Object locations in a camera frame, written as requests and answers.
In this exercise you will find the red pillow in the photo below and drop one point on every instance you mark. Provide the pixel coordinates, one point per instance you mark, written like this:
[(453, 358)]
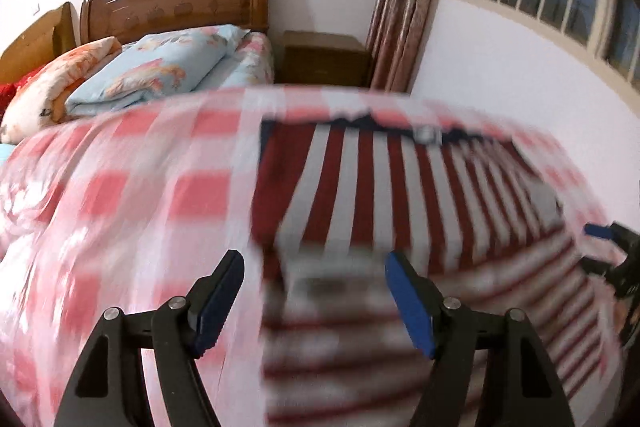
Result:
[(5, 94)]

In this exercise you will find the pink checked blanket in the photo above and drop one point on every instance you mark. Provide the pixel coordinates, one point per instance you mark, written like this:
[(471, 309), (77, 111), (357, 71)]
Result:
[(125, 207)]

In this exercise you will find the wooden nightstand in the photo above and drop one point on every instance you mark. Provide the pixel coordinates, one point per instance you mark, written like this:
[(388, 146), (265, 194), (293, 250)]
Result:
[(320, 59)]

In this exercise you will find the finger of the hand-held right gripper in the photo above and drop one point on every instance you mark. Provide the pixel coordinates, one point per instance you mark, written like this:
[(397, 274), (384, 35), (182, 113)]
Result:
[(594, 267), (600, 232)]

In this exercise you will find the pink floral bed sheet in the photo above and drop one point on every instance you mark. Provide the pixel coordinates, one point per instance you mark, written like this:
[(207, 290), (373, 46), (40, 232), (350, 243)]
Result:
[(255, 62)]

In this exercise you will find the orange floral pillow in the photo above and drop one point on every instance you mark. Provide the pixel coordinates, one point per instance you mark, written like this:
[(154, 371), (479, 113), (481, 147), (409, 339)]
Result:
[(45, 87)]

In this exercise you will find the small wooden headboard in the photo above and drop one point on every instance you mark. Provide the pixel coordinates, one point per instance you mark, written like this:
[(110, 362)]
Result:
[(35, 42)]

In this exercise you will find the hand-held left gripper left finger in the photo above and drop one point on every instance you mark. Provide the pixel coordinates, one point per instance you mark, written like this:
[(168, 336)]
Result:
[(217, 302)]

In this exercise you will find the light blue floral quilt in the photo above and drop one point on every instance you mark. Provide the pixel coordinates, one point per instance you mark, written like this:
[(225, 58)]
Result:
[(150, 72)]

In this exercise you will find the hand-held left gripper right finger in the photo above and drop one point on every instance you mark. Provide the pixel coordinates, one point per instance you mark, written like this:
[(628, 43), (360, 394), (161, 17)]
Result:
[(412, 307)]

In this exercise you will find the red grey striped sweater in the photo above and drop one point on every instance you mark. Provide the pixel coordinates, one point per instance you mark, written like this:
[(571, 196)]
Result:
[(375, 187)]

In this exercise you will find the light blue cloth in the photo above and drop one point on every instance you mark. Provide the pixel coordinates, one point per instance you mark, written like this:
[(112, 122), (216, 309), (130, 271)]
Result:
[(6, 152)]

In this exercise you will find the pink floral curtain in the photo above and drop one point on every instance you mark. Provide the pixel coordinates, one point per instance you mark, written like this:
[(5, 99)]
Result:
[(400, 7)]

